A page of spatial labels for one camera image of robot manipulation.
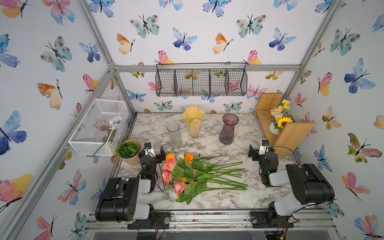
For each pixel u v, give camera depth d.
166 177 0.76
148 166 0.68
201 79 0.99
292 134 0.81
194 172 0.83
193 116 0.97
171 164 0.79
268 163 0.71
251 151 0.85
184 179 0.79
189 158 0.86
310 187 0.47
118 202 0.44
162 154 0.83
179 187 0.74
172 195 0.77
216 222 0.74
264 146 0.79
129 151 0.85
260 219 0.73
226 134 1.07
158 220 0.73
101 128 0.72
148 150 0.75
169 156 0.86
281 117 0.83
